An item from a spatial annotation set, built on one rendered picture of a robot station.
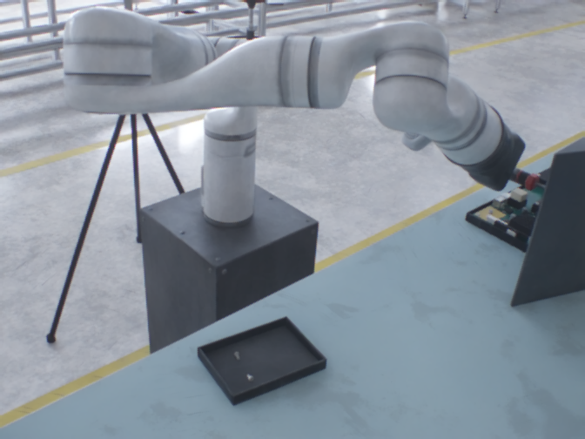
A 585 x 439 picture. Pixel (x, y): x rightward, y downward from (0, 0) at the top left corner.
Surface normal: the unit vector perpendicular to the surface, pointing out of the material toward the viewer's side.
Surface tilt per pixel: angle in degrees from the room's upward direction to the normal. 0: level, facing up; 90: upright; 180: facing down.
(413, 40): 49
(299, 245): 90
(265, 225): 0
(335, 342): 0
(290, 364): 0
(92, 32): 70
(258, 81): 89
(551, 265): 90
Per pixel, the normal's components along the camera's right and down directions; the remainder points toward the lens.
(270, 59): -0.22, -0.09
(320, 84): -0.16, 0.51
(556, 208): 0.34, 0.51
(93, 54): -0.07, 0.22
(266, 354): 0.07, -0.85
